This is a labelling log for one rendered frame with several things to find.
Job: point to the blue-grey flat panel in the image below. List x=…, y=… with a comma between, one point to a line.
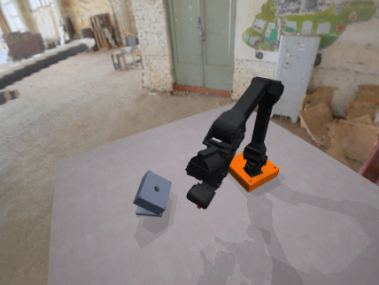
x=152, y=194

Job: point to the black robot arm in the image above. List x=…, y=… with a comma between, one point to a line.
x=230, y=127

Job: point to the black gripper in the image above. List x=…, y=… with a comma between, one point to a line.
x=203, y=194

